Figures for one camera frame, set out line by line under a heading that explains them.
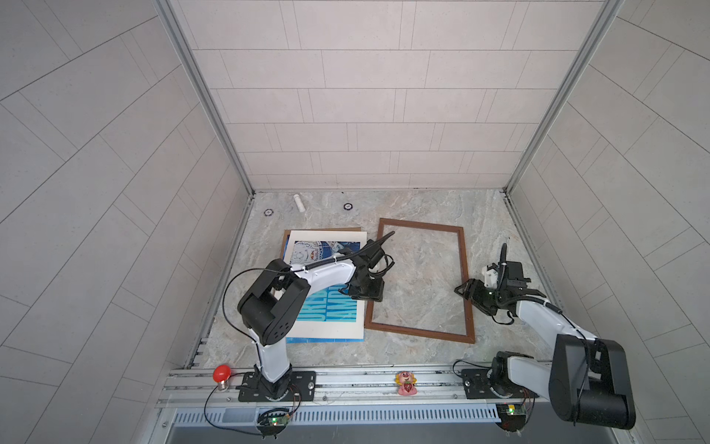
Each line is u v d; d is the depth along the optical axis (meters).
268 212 1.09
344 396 0.71
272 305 0.46
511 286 0.68
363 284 0.74
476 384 0.71
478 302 0.77
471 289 0.78
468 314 0.84
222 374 0.71
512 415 0.68
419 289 0.89
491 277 0.80
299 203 1.11
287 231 1.02
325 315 0.83
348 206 1.11
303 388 0.71
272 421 0.64
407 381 0.70
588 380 0.40
